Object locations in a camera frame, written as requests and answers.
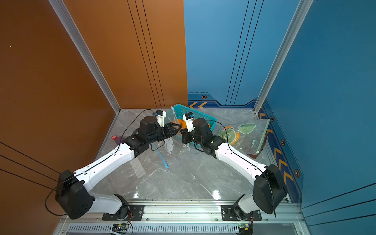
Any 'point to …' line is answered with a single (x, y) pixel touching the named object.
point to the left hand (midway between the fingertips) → (180, 125)
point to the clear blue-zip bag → (173, 144)
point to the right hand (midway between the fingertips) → (180, 130)
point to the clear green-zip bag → (248, 137)
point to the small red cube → (114, 137)
